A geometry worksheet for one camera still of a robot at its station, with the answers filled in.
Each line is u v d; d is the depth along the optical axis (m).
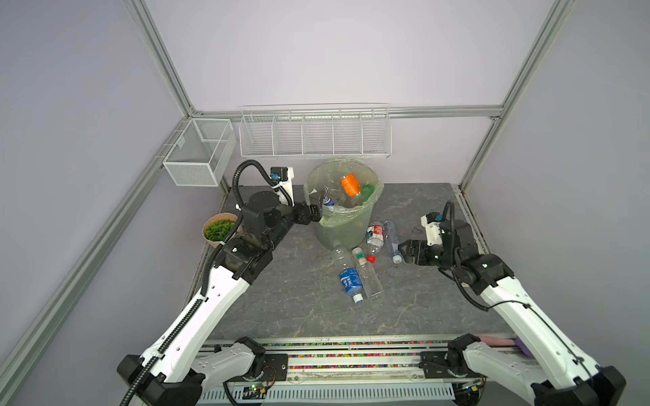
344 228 0.86
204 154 1.03
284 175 0.54
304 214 0.58
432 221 0.67
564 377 0.39
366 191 0.86
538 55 0.77
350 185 0.93
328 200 0.96
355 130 1.01
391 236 0.99
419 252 0.66
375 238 0.99
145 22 0.71
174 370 0.37
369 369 0.75
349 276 0.87
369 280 0.89
